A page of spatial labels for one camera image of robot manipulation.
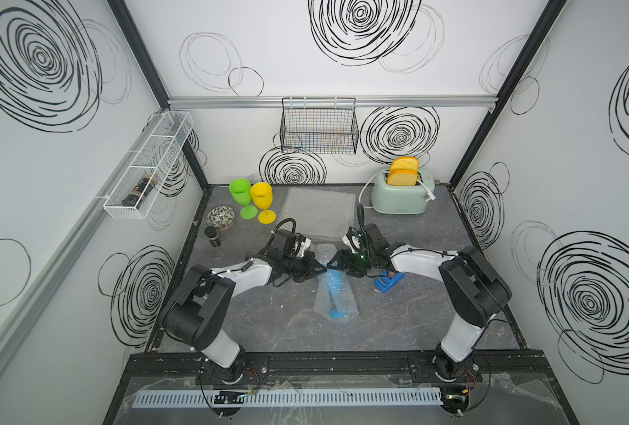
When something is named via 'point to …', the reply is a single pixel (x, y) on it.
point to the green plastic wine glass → (241, 189)
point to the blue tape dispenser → (388, 280)
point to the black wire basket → (319, 126)
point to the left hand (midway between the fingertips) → (327, 270)
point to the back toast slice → (405, 163)
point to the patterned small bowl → (221, 217)
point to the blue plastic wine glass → (334, 280)
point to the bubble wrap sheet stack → (319, 212)
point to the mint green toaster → (400, 200)
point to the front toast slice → (402, 177)
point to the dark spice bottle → (212, 233)
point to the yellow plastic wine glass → (262, 195)
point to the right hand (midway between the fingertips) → (333, 269)
